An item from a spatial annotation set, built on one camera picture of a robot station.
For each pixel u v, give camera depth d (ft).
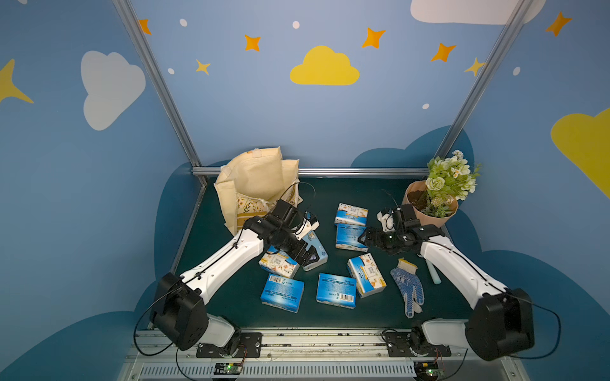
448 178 2.74
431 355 2.40
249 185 3.35
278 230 2.02
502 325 1.35
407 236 2.03
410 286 2.83
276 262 2.82
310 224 2.34
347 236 3.05
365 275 2.75
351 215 3.29
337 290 2.62
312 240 3.06
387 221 2.51
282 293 2.57
